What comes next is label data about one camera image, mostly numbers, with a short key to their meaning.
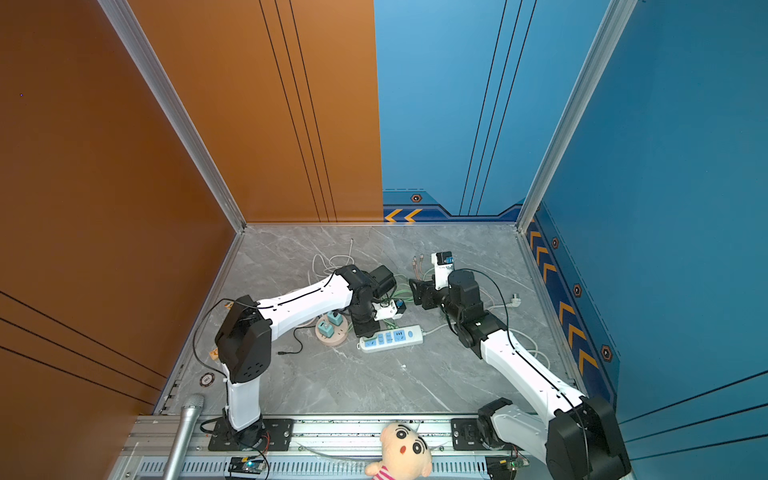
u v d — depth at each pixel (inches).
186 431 28.5
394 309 30.4
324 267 41.7
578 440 15.3
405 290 29.8
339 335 34.8
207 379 32.6
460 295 23.6
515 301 38.0
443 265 27.3
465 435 28.5
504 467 27.6
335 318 33.9
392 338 34.2
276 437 29.1
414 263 42.7
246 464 27.9
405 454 25.3
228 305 38.1
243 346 19.0
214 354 34.0
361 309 28.1
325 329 33.3
